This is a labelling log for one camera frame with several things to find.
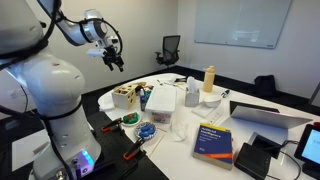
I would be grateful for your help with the tan drink bottle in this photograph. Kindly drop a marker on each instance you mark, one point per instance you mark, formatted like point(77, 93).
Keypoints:
point(209, 80)

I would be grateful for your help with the green bottle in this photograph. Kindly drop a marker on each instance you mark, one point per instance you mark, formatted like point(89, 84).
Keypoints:
point(148, 95)

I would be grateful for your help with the black ribbed box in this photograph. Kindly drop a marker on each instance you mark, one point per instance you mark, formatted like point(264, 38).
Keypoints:
point(251, 161)

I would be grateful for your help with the crumpled white tissue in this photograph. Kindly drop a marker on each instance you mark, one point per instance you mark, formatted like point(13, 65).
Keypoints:
point(179, 131)

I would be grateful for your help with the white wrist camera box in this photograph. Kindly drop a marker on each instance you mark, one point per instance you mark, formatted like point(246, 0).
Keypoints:
point(96, 52)

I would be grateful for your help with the blue toy blocks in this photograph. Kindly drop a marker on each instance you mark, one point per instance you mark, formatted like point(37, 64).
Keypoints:
point(146, 130)

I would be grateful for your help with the black marker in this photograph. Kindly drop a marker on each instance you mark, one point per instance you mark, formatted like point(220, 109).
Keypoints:
point(225, 93)

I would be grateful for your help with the small black item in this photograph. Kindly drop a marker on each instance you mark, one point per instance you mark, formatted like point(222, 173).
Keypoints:
point(180, 80)

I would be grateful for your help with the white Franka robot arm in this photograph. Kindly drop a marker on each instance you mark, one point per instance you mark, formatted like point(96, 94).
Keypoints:
point(56, 86)

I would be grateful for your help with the black bag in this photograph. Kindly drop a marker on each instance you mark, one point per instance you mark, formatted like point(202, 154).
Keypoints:
point(265, 86)

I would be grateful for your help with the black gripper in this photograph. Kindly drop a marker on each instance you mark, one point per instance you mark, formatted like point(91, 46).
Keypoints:
point(112, 55)

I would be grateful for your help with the black office chair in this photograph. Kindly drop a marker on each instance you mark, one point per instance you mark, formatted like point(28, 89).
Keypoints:
point(170, 50)

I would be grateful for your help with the white napkin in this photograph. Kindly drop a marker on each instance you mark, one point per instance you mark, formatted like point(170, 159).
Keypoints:
point(200, 110)

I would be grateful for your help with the silver laptop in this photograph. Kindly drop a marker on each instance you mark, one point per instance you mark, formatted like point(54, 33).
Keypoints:
point(266, 118)

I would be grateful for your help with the clear plastic box white lid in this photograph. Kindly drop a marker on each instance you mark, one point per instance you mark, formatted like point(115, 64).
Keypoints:
point(161, 100)

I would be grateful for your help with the red orange toy piece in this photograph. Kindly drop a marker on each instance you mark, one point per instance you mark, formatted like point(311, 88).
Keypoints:
point(147, 87)

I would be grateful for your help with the white power strip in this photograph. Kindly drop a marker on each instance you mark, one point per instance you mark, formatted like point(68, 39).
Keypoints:
point(215, 116)

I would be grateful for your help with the black tablet lit screen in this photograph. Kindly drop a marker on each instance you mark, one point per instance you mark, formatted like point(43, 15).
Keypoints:
point(310, 148)

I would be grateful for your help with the wooden shape sorter box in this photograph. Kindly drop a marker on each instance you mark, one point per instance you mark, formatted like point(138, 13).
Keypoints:
point(125, 96)

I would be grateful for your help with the red object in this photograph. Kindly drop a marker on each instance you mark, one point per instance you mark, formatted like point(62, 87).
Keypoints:
point(317, 126)

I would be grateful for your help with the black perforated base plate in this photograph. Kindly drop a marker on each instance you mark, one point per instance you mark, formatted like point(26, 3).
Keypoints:
point(113, 146)

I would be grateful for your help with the white cloth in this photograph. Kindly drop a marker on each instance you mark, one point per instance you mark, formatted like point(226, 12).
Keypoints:
point(106, 104)

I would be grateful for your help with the green toy block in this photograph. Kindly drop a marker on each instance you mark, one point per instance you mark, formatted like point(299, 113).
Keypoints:
point(130, 117)

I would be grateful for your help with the white bowl green contents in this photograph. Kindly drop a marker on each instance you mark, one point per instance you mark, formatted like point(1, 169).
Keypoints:
point(131, 124)

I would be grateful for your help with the thin wooden stick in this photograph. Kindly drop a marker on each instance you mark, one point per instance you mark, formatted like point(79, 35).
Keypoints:
point(156, 145)

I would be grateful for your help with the grey tissue holder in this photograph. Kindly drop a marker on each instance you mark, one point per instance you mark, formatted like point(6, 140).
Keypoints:
point(192, 99)

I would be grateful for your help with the black power adapter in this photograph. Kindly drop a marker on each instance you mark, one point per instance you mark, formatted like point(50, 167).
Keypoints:
point(266, 146)

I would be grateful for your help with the wall whiteboard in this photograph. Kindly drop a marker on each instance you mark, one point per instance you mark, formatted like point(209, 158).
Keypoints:
point(240, 20)

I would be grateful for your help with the blue book orange stripe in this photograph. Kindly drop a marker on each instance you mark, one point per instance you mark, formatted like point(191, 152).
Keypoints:
point(213, 145)

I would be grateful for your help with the black orange spring clamp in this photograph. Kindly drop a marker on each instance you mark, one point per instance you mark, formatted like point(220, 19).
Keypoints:
point(135, 148)
point(111, 125)

